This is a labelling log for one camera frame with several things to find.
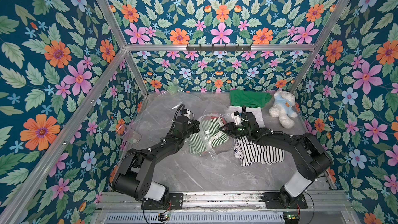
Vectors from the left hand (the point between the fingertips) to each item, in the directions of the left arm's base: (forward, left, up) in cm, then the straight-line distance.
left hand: (201, 120), depth 89 cm
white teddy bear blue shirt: (+9, -54, -5) cm, 55 cm away
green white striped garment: (-9, -4, -2) cm, 10 cm away
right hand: (-4, -13, -2) cm, 14 cm away
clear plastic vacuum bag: (+11, +35, -13) cm, 39 cm away
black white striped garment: (-19, -25, -8) cm, 33 cm away
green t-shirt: (+25, -36, -11) cm, 46 cm away
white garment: (+13, -39, -12) cm, 43 cm away
